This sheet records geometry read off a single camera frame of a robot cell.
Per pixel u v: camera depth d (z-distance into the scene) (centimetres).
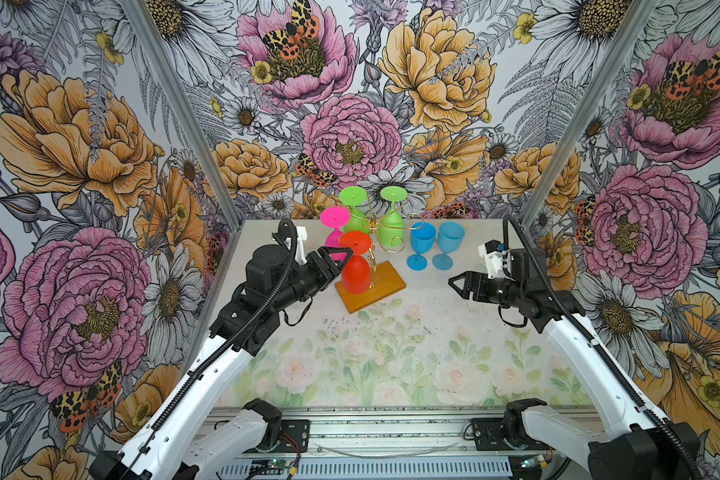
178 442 38
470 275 69
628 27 74
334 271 58
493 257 71
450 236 97
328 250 59
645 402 40
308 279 59
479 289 68
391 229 87
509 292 64
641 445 39
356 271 76
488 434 74
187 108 89
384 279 102
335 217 76
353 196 82
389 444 75
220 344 43
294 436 74
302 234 62
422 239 97
